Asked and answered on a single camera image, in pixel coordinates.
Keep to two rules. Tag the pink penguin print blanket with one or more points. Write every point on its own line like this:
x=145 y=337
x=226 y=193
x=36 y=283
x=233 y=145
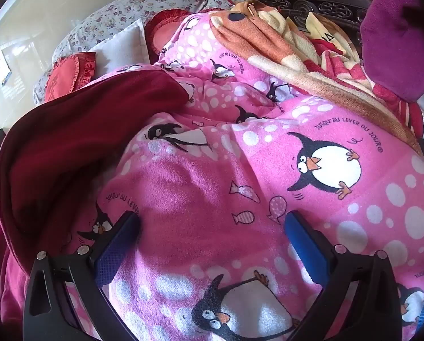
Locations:
x=197 y=202

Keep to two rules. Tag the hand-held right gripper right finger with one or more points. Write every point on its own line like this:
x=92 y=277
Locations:
x=303 y=245

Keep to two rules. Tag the orange and cream blanket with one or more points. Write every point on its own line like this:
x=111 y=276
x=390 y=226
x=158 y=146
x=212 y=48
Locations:
x=254 y=46

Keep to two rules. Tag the dark red fleece garment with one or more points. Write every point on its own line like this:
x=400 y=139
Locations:
x=73 y=149

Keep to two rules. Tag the dark carved wooden headboard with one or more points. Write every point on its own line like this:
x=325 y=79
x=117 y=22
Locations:
x=322 y=7

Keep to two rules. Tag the red heart cushion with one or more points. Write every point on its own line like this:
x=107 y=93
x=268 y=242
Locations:
x=162 y=32
x=66 y=78

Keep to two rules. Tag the white pillow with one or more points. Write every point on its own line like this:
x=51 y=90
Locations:
x=123 y=46

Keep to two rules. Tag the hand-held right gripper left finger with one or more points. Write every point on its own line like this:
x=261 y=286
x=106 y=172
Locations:
x=115 y=253

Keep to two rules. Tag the magenta fleece cloth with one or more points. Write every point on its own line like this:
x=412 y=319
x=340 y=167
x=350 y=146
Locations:
x=393 y=42

